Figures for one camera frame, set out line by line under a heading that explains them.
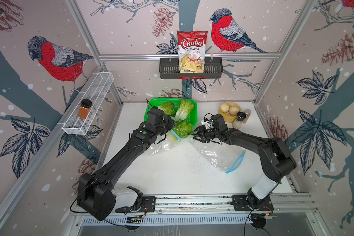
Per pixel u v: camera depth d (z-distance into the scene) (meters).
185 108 1.01
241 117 0.98
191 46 0.85
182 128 0.81
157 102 1.11
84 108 0.66
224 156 0.89
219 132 0.73
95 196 0.39
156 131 0.59
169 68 0.95
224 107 1.07
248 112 1.01
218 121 0.73
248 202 0.71
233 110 1.07
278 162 0.47
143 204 0.73
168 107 1.06
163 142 0.64
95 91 0.86
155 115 0.57
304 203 0.75
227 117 1.06
